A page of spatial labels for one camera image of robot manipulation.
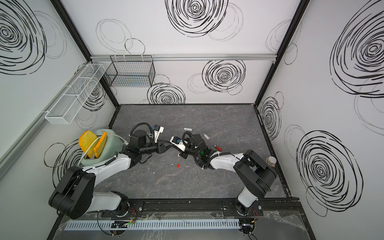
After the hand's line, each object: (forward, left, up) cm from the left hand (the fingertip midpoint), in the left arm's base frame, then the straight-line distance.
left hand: (172, 145), depth 81 cm
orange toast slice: (-7, +35, +7) cm, 36 cm away
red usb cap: (-6, -3, -15) cm, 16 cm away
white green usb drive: (+21, -7, -13) cm, 26 cm away
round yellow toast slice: (-2, +43, +7) cm, 44 cm away
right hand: (+1, -1, 0) cm, 1 cm away
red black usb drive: (+6, -28, -14) cm, 32 cm away
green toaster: (0, +34, -2) cm, 34 cm away
